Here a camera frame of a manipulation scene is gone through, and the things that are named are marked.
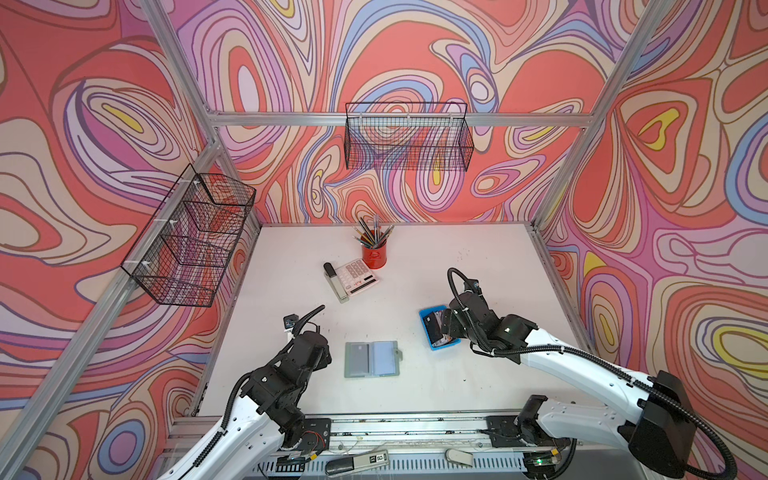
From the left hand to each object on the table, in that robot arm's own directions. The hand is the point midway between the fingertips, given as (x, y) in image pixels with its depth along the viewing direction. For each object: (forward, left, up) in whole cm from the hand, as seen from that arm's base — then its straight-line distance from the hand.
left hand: (321, 344), depth 80 cm
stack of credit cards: (+9, -32, -6) cm, 34 cm away
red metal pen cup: (+33, -13, -4) cm, 36 cm away
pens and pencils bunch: (+38, -13, 0) cm, 40 cm away
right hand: (+5, -38, +2) cm, 38 cm away
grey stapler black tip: (+23, -1, -5) cm, 24 cm away
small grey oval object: (-25, -35, -5) cm, 43 cm away
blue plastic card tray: (+12, -30, -5) cm, 32 cm away
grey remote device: (-26, -11, -3) cm, 29 cm away
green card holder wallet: (-1, -14, -9) cm, 16 cm away
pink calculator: (+26, -7, -6) cm, 28 cm away
